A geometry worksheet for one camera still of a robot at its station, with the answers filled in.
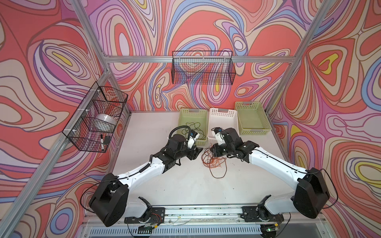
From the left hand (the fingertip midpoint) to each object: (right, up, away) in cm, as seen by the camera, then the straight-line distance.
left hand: (200, 145), depth 81 cm
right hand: (+7, -4, +1) cm, 8 cm away
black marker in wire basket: (-49, +2, -9) cm, 50 cm away
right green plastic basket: (+43, +16, +34) cm, 57 cm away
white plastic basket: (+21, +16, +34) cm, 43 cm away
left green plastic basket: (-2, +15, +34) cm, 37 cm away
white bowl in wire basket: (-47, +13, -11) cm, 50 cm away
